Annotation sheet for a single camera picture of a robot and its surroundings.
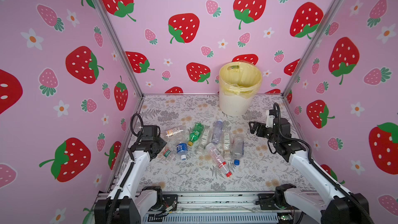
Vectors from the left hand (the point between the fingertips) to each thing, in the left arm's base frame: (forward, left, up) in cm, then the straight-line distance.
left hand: (161, 143), depth 84 cm
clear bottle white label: (+6, -25, -4) cm, 26 cm away
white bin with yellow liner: (+47, -48, +5) cm, 68 cm away
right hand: (+8, -52, +9) cm, 53 cm away
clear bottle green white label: (-2, -37, -7) cm, 38 cm away
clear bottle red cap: (-6, -32, -5) cm, 33 cm away
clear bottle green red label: (-7, -5, 0) cm, 9 cm away
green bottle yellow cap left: (+12, -20, -5) cm, 24 cm away
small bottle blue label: (-2, -11, -4) cm, 12 cm away
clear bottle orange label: (+9, -3, -4) cm, 10 cm away
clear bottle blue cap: (+1, -44, -7) cm, 45 cm away
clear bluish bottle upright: (+18, -34, -9) cm, 39 cm away
